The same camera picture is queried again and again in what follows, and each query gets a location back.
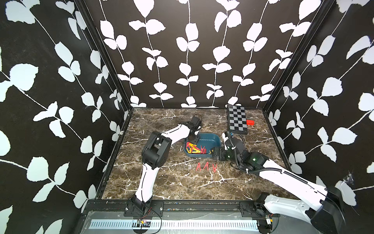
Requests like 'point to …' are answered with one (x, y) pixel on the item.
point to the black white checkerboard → (236, 119)
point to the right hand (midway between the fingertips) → (215, 147)
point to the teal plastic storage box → (210, 140)
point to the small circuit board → (143, 223)
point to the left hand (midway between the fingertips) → (194, 137)
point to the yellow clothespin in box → (196, 151)
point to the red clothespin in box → (187, 145)
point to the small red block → (250, 122)
